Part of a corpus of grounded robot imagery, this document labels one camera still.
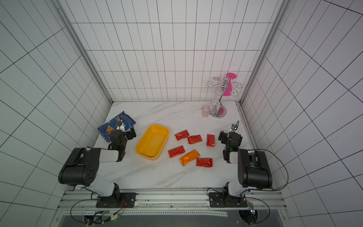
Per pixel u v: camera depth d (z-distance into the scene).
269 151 0.47
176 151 0.90
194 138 0.97
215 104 0.96
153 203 0.73
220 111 1.14
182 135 0.98
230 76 1.00
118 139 0.71
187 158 0.86
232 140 0.71
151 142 0.95
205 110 1.10
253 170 0.46
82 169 0.47
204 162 0.86
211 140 0.95
